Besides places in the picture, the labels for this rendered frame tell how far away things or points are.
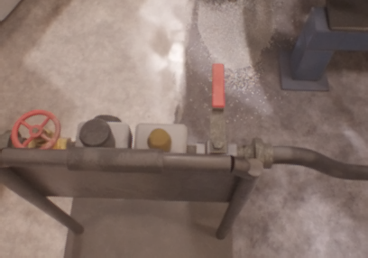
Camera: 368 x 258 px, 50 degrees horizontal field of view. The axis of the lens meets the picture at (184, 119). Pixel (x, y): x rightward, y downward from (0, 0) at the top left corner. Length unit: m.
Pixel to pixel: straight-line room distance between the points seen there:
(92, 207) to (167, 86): 0.42
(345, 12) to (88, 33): 0.77
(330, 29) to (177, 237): 0.64
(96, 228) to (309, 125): 0.66
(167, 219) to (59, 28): 0.72
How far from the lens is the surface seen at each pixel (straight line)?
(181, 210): 1.06
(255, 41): 1.31
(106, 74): 1.25
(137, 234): 1.05
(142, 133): 0.64
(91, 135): 0.60
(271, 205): 1.09
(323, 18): 1.09
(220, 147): 0.61
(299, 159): 0.66
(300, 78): 1.24
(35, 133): 0.62
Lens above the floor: 1.04
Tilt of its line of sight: 65 degrees down
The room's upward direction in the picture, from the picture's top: straight up
